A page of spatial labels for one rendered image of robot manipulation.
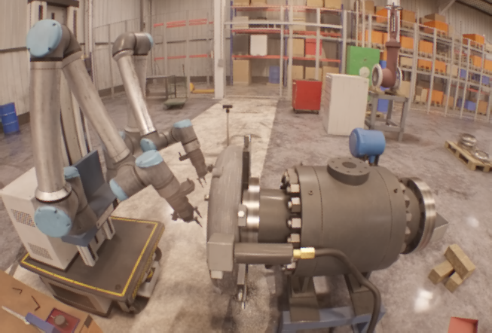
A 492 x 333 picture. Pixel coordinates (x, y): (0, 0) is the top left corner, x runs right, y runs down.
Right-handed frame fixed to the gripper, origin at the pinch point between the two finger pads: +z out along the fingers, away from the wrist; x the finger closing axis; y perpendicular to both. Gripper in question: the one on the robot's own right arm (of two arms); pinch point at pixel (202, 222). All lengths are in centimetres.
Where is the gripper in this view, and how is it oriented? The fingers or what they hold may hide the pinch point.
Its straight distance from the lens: 103.0
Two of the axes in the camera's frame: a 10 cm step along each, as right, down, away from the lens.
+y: -9.1, 4.0, 0.6
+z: 3.8, 7.9, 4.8
